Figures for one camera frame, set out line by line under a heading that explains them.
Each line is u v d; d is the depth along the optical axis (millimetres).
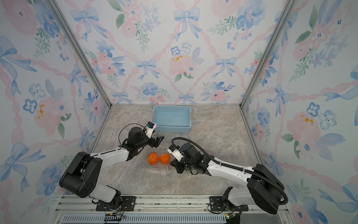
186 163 679
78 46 837
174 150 703
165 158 848
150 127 781
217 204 735
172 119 1121
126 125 732
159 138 817
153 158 848
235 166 492
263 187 418
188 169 714
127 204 743
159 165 859
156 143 819
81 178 443
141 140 761
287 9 694
